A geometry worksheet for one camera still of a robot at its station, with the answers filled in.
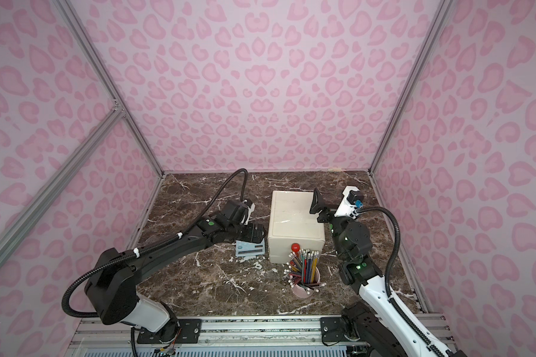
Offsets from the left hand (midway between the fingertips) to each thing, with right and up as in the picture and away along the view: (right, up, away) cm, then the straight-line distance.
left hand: (258, 231), depth 84 cm
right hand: (+23, +16, -15) cm, 31 cm away
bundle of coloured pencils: (+15, -12, -7) cm, 21 cm away
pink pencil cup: (+16, -22, -1) cm, 27 cm away
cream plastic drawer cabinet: (+12, +5, -7) cm, 14 cm away
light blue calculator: (-6, -8, +7) cm, 12 cm away
